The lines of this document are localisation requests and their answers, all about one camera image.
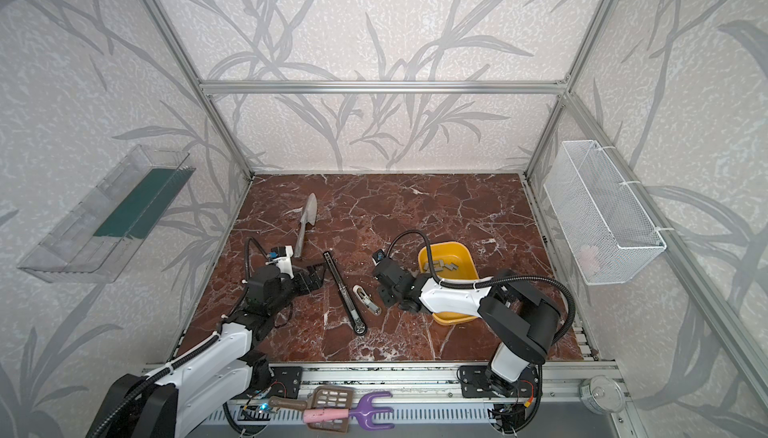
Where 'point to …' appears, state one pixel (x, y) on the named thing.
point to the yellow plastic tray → (451, 260)
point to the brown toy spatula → (324, 398)
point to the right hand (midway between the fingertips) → (387, 274)
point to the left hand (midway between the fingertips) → (320, 259)
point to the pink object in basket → (589, 259)
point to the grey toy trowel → (309, 215)
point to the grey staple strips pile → (439, 264)
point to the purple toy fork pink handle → (331, 415)
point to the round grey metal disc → (602, 394)
